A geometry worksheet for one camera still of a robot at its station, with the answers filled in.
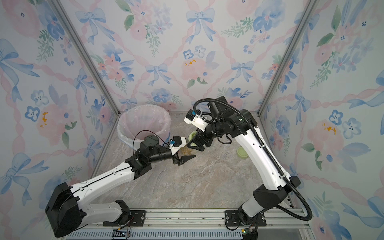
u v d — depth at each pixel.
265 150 0.41
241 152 0.98
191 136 0.60
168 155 0.62
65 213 0.39
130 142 0.74
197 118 0.54
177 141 0.57
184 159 0.67
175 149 0.60
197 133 0.55
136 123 0.89
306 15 0.72
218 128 0.52
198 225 0.74
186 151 0.68
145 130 0.57
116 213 0.61
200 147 0.56
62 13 0.70
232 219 0.73
